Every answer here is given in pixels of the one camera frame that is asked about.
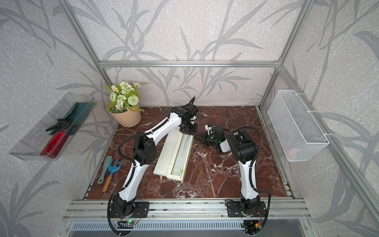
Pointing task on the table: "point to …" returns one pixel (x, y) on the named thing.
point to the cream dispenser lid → (162, 165)
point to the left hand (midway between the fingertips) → (195, 134)
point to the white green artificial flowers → (123, 98)
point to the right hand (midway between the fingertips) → (193, 136)
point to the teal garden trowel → (105, 166)
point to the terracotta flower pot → (129, 118)
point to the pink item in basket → (292, 152)
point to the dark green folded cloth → (76, 116)
